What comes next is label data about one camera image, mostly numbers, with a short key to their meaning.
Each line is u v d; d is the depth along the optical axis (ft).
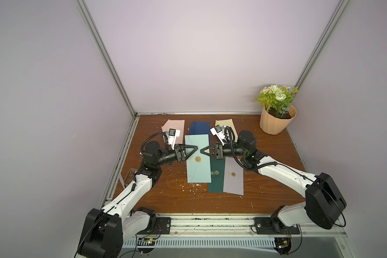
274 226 2.13
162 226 2.40
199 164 2.29
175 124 3.76
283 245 2.32
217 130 2.20
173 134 2.20
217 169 3.02
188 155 2.22
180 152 2.12
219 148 2.11
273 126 3.26
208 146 2.27
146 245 2.37
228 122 3.73
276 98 2.91
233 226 2.44
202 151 2.28
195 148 2.24
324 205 1.34
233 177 2.94
